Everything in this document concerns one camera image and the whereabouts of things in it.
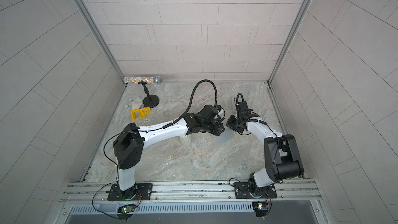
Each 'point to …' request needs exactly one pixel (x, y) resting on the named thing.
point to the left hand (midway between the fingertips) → (225, 129)
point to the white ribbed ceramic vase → (186, 141)
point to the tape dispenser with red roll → (235, 101)
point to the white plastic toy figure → (137, 103)
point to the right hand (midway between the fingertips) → (227, 123)
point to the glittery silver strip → (134, 80)
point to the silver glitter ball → (157, 80)
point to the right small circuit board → (260, 208)
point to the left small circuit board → (126, 209)
